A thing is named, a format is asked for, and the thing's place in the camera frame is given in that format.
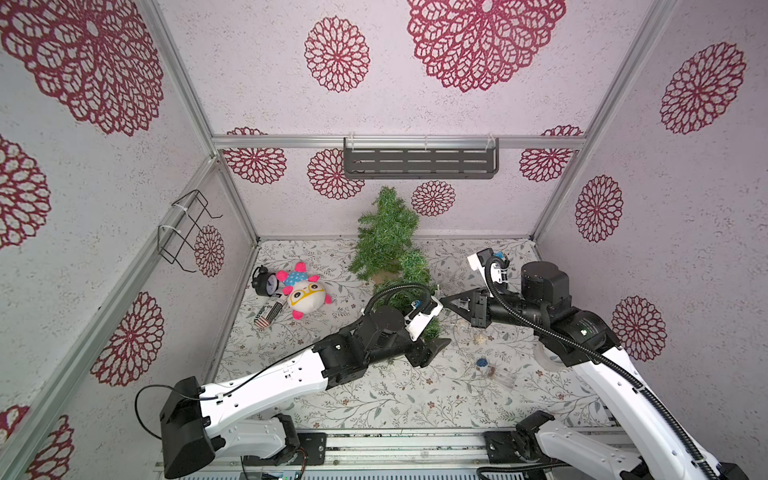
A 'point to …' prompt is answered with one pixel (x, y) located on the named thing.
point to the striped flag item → (266, 314)
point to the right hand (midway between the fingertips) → (443, 301)
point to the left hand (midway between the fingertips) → (438, 332)
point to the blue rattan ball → (482, 362)
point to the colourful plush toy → (306, 294)
